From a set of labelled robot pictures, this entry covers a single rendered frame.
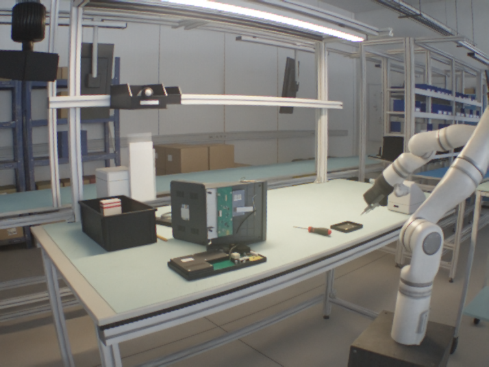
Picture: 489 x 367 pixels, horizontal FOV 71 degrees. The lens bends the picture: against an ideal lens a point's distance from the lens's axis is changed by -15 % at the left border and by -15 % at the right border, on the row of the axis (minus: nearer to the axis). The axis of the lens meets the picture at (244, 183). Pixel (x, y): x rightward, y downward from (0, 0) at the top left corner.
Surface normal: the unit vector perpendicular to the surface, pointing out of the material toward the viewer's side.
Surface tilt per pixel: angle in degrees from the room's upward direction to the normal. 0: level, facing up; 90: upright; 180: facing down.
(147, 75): 90
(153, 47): 90
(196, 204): 90
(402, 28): 90
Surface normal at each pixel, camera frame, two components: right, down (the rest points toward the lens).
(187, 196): -0.53, 0.15
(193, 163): 0.64, 0.13
